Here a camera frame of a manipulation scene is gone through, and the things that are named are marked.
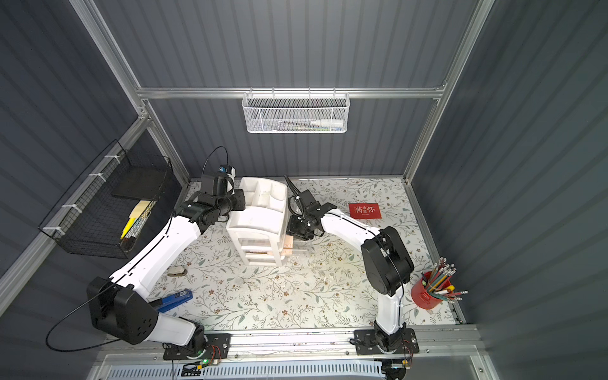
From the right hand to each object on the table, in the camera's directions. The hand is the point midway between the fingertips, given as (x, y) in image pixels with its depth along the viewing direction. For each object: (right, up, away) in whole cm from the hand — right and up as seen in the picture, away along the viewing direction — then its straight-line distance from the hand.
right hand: (288, 232), depth 88 cm
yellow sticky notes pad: (-47, +9, -14) cm, 50 cm away
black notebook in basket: (-54, +19, -3) cm, 57 cm away
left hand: (-14, +14, -7) cm, 21 cm away
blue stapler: (-39, -22, -7) cm, 45 cm away
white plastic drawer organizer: (-9, +5, -6) cm, 12 cm away
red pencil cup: (+48, -16, -12) cm, 52 cm away
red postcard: (+35, +7, +20) cm, 41 cm away
